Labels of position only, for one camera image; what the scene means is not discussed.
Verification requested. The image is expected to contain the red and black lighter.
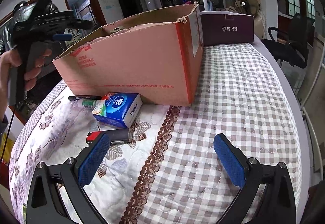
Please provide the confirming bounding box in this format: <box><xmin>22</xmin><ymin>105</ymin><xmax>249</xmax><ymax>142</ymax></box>
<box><xmin>86</xmin><ymin>128</ymin><xmax>132</xmax><ymax>145</ymax></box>

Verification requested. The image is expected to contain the blue tissue pack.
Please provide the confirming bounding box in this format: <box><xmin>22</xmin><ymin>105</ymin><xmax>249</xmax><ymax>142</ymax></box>
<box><xmin>92</xmin><ymin>92</ymin><xmax>143</xmax><ymax>128</ymax></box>

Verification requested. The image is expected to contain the operator left hand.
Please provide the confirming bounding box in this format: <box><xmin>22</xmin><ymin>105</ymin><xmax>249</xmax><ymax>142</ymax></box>
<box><xmin>0</xmin><ymin>48</ymin><xmax>53</xmax><ymax>118</ymax></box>

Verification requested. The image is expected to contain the black marker pen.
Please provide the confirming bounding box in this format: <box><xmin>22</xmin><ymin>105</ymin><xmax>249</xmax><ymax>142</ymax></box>
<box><xmin>68</xmin><ymin>95</ymin><xmax>101</xmax><ymax>101</ymax></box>

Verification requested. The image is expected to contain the tape roll in box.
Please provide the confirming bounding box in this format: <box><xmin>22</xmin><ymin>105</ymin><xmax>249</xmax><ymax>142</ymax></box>
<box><xmin>109</xmin><ymin>26</ymin><xmax>126</xmax><ymax>35</ymax></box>

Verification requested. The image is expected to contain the green white glue stick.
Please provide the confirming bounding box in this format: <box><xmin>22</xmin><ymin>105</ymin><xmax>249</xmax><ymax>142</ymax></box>
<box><xmin>77</xmin><ymin>99</ymin><xmax>101</xmax><ymax>110</ymax></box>

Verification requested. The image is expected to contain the quilted floral bed cover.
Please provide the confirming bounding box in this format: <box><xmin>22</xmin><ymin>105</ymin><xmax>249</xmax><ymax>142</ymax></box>
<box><xmin>8</xmin><ymin>42</ymin><xmax>304</xmax><ymax>224</ymax></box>

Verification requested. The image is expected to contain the brown cardboard box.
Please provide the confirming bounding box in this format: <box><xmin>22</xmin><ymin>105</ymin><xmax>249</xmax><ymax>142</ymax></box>
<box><xmin>53</xmin><ymin>4</ymin><xmax>203</xmax><ymax>106</ymax></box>

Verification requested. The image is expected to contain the black office chair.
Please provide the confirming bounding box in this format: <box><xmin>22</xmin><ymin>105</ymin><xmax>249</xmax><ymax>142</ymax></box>
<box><xmin>262</xmin><ymin>13</ymin><xmax>315</xmax><ymax>69</ymax></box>

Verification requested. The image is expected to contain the purple gift box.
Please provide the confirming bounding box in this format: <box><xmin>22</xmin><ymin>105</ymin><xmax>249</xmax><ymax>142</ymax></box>
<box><xmin>200</xmin><ymin>11</ymin><xmax>254</xmax><ymax>46</ymax></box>

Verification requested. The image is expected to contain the standing fan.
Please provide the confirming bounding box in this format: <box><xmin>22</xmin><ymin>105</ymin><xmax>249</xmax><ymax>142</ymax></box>
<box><xmin>234</xmin><ymin>0</ymin><xmax>260</xmax><ymax>17</ymax></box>

